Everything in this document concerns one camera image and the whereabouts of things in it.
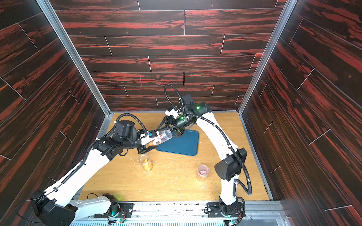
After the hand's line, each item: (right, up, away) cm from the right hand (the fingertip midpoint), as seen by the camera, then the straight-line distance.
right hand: (164, 132), depth 71 cm
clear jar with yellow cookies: (-14, -19, +16) cm, 29 cm away
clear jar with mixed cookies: (+1, -1, -7) cm, 7 cm away
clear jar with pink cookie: (+21, -24, +12) cm, 34 cm away
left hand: (-5, -4, +3) cm, 7 cm away
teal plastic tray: (+13, -10, +29) cm, 33 cm away
